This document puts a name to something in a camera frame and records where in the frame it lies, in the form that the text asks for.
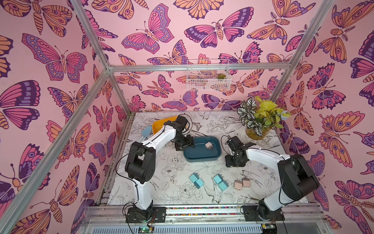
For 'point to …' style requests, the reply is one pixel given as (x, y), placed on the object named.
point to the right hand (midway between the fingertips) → (231, 163)
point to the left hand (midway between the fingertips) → (192, 147)
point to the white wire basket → (210, 74)
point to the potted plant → (259, 117)
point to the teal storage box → (199, 153)
